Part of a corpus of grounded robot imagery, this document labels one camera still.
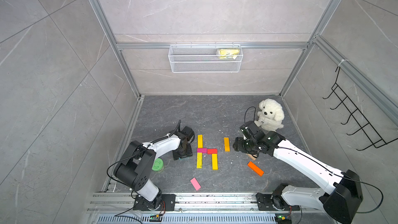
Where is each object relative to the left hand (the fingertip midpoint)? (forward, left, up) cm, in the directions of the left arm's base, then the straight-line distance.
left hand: (187, 153), depth 90 cm
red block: (+1, -16, 0) cm, 16 cm away
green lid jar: (-8, +15, +4) cm, 17 cm away
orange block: (-10, -38, 0) cm, 40 cm away
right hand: (-3, -27, +12) cm, 30 cm away
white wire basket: (+52, -13, +29) cm, 62 cm away
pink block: (-17, -5, +1) cm, 18 cm away
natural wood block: (-4, -38, 0) cm, 38 cm away
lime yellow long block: (-5, -7, +1) cm, 9 cm away
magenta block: (+1, -9, 0) cm, 9 cm away
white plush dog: (+15, -51, +13) cm, 54 cm away
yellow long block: (+7, -8, +1) cm, 11 cm away
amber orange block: (+4, -24, +1) cm, 25 cm away
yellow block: (-6, -16, 0) cm, 17 cm away
